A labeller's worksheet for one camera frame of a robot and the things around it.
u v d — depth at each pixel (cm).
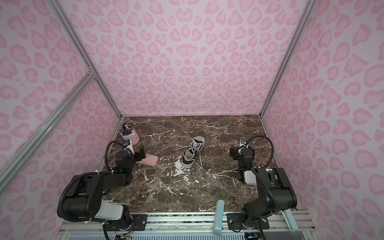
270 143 70
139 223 74
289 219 71
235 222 74
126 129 95
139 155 82
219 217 72
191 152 93
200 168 93
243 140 80
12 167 52
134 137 98
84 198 44
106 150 65
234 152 82
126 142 79
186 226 72
